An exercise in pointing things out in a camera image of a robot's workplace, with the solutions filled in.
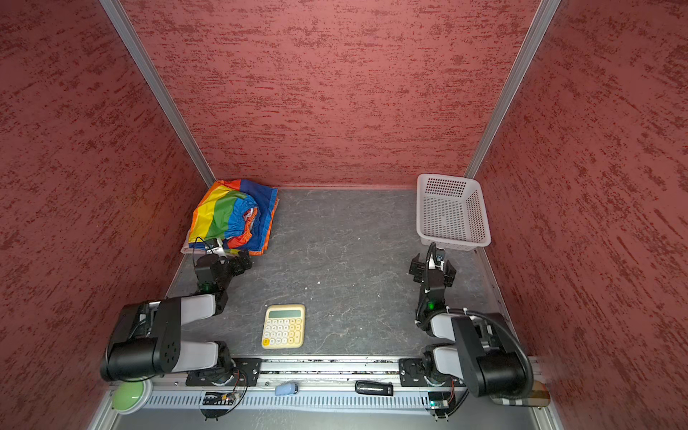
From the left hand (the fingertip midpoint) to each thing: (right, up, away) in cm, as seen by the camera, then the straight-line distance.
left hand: (237, 256), depth 93 cm
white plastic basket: (+84, +16, +20) cm, 88 cm away
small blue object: (+23, -31, -23) cm, 46 cm away
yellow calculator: (+20, -20, -12) cm, 30 cm away
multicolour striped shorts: (0, +15, +2) cm, 16 cm away
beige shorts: (-22, +1, +6) cm, 23 cm away
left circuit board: (+4, -36, -21) cm, 42 cm away
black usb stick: (+47, -31, -23) cm, 61 cm away
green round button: (-19, -34, -23) cm, 45 cm away
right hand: (+68, -1, -3) cm, 68 cm away
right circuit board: (+65, -35, -22) cm, 77 cm away
